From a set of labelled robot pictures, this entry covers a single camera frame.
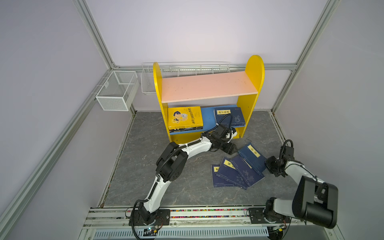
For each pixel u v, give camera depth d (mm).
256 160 913
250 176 846
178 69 932
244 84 789
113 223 738
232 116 789
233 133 841
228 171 874
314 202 424
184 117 897
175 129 890
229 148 821
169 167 542
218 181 853
